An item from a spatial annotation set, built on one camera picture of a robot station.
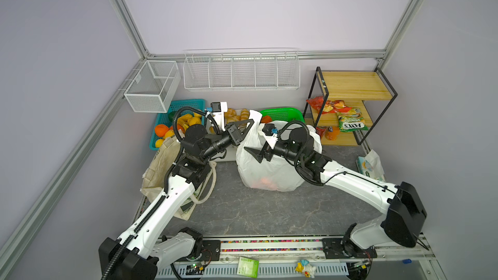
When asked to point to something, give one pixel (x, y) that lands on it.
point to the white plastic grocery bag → (255, 170)
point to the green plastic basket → (284, 114)
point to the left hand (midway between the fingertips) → (254, 125)
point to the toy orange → (161, 129)
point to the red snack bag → (331, 106)
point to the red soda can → (320, 130)
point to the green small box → (248, 267)
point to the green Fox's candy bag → (352, 121)
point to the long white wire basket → (235, 69)
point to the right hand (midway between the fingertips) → (251, 137)
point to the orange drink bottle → (332, 133)
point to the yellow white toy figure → (304, 267)
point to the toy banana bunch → (188, 120)
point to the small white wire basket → (154, 87)
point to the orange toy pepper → (266, 119)
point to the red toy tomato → (266, 181)
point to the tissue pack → (371, 165)
